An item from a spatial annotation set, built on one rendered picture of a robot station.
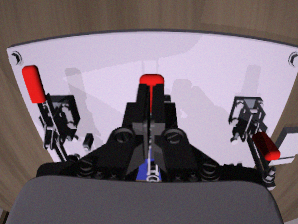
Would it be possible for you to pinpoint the blue rectangular block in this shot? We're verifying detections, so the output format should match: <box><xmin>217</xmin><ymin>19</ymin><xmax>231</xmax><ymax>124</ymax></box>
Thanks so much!
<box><xmin>136</xmin><ymin>149</ymin><xmax>161</xmax><ymax>180</ymax></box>

